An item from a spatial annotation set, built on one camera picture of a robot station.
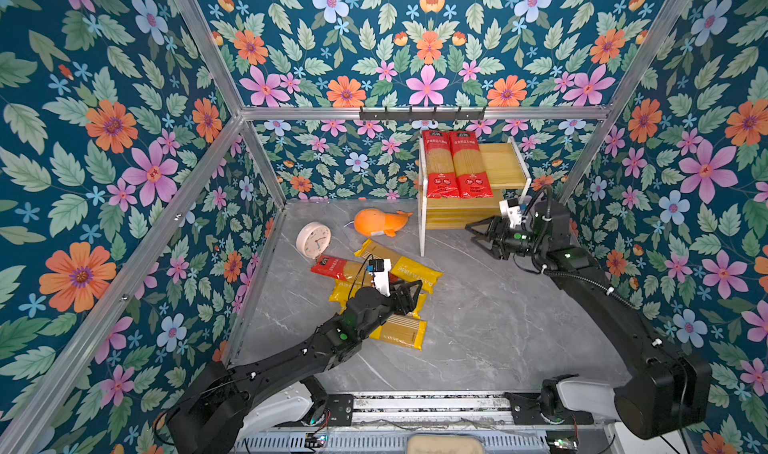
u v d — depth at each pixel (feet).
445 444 2.19
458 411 2.46
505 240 2.17
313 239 3.24
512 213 2.32
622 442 4.09
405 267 3.23
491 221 2.20
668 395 1.27
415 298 2.36
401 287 2.31
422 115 2.99
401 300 2.22
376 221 3.43
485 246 2.35
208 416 1.32
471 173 2.59
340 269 3.15
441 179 2.51
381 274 2.28
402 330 2.87
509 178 2.59
